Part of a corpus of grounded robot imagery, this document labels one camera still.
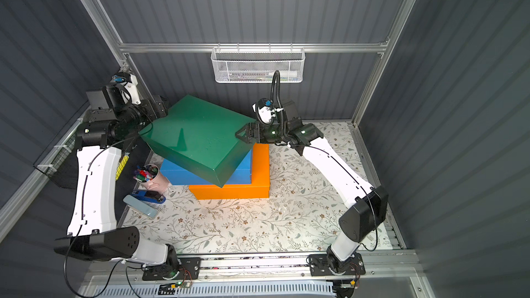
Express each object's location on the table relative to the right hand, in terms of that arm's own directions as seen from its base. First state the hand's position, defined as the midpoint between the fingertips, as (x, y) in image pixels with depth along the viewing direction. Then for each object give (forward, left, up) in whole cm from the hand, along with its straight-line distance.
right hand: (247, 134), depth 70 cm
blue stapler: (-10, +44, -29) cm, 53 cm away
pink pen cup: (-5, +43, -21) cm, 48 cm away
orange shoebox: (-8, -3, -24) cm, 25 cm away
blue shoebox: (-9, +26, -11) cm, 30 cm away
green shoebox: (-2, +16, +1) cm, 16 cm away
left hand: (+5, +31, +10) cm, 33 cm away
